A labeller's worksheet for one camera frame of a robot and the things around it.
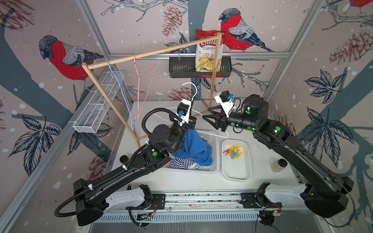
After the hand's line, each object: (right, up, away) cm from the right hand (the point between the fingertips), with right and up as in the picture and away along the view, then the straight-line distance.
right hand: (206, 112), depth 59 cm
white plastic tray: (+22, -33, +24) cm, 46 cm away
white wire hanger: (+9, -10, +2) cm, 14 cm away
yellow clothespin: (+24, -27, +30) cm, 47 cm away
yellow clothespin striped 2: (+24, -24, +33) cm, 47 cm away
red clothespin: (+17, -25, +32) cm, 44 cm away
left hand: (-6, +5, -4) cm, 9 cm away
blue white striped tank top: (-8, -29, +19) cm, 35 cm away
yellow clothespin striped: (+20, -24, +33) cm, 46 cm away
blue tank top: (-4, -18, +11) cm, 21 cm away
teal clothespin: (+22, -26, +31) cm, 46 cm away
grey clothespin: (+19, -28, +29) cm, 44 cm away
